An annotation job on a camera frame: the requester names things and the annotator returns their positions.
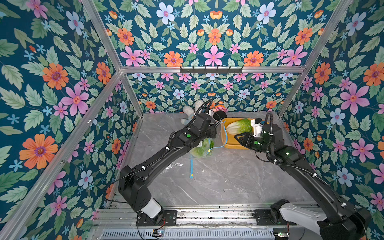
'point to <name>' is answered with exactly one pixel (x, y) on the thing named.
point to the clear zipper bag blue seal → (217, 142)
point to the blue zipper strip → (192, 169)
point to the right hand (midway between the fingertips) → (238, 134)
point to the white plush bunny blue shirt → (189, 111)
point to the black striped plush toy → (219, 113)
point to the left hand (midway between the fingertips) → (216, 126)
